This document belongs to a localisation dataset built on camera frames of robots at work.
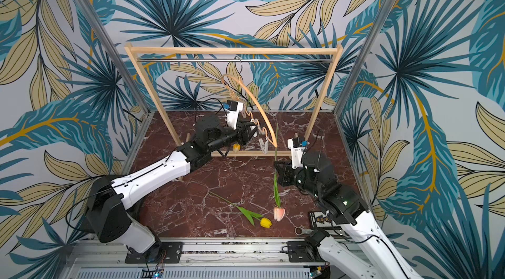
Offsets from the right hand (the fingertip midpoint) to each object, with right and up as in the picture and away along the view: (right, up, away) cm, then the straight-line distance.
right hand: (274, 163), depth 66 cm
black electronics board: (+20, -26, +15) cm, 36 cm away
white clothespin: (-4, +6, -2) cm, 7 cm away
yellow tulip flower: (-2, -26, +13) cm, 29 cm away
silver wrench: (+15, -30, +13) cm, 36 cm away
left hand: (-5, +13, +4) cm, 15 cm away
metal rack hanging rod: (-19, +46, +32) cm, 59 cm away
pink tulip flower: (+1, -15, -2) cm, 15 cm away
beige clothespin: (-7, +12, +3) cm, 14 cm away
